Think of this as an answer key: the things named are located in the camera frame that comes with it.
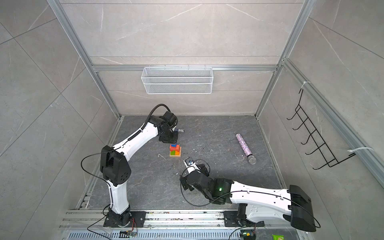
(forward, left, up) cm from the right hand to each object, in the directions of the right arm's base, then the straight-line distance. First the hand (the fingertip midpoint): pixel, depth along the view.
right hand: (188, 170), depth 74 cm
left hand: (+21, +8, -1) cm, 23 cm away
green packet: (-27, -42, -15) cm, 52 cm away
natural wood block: (+16, +9, -14) cm, 24 cm away
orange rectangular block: (+19, +7, -10) cm, 23 cm away
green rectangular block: (+18, +11, -12) cm, 24 cm away
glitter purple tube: (+20, -38, -14) cm, 45 cm away
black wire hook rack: (+4, -60, +16) cm, 62 cm away
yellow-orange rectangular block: (+18, +8, -13) cm, 23 cm away
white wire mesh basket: (+59, +7, +15) cm, 61 cm away
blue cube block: (+20, +9, -7) cm, 23 cm away
